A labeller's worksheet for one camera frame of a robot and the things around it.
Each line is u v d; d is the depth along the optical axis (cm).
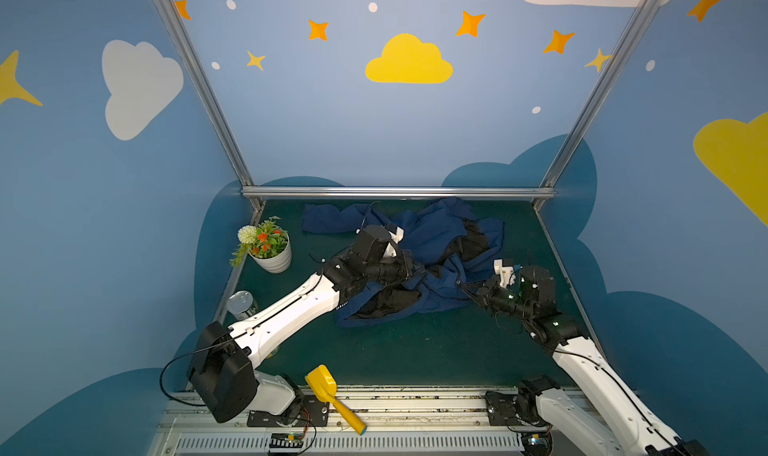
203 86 85
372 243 56
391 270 65
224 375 40
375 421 74
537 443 73
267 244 87
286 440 73
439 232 104
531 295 58
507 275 71
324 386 78
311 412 74
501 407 75
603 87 87
